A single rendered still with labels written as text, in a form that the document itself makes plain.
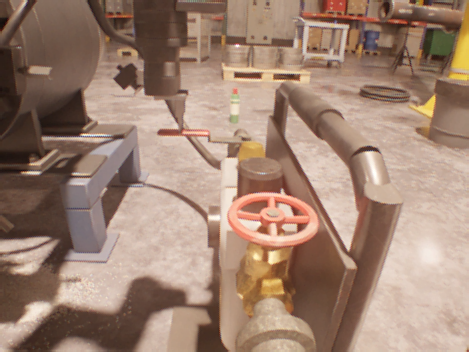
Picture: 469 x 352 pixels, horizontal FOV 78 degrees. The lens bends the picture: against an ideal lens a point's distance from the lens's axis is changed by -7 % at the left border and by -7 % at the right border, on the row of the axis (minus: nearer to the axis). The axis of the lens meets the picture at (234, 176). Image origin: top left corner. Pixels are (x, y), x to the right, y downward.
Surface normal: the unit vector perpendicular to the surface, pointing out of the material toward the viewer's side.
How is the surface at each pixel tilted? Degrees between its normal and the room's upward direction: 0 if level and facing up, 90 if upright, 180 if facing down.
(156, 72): 70
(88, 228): 90
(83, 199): 90
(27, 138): 90
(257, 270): 90
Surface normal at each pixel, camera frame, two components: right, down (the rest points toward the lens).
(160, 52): 0.03, 0.60
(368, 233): -0.68, 0.28
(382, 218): -0.22, 0.36
